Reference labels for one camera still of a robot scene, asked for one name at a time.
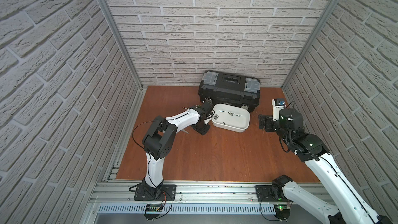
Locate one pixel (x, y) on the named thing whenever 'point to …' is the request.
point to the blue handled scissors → (185, 131)
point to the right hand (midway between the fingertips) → (271, 114)
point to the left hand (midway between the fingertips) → (204, 129)
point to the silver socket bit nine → (215, 116)
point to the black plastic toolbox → (219, 87)
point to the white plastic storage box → (231, 117)
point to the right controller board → (282, 211)
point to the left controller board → (154, 207)
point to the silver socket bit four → (238, 115)
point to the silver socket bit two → (230, 113)
